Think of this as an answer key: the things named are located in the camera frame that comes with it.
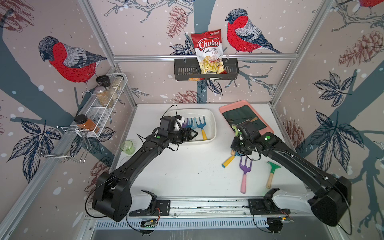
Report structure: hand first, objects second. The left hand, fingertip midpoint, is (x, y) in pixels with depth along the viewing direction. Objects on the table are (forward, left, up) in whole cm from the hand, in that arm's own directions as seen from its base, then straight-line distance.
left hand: (196, 132), depth 79 cm
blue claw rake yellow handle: (+19, -3, -21) cm, 28 cm away
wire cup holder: (-15, +52, +14) cm, 56 cm away
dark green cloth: (+29, -33, -21) cm, 49 cm away
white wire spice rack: (+5, +50, +10) cm, 52 cm away
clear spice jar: (+26, +47, +13) cm, 55 cm away
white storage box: (+16, -10, -20) cm, 28 cm away
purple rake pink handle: (+19, +9, -21) cm, 29 cm away
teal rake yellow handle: (-8, -20, -21) cm, 29 cm away
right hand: (-5, -18, -5) cm, 19 cm away
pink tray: (+43, -38, -21) cm, 61 cm away
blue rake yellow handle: (+19, +6, -20) cm, 29 cm away
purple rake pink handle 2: (-12, -29, -21) cm, 38 cm away
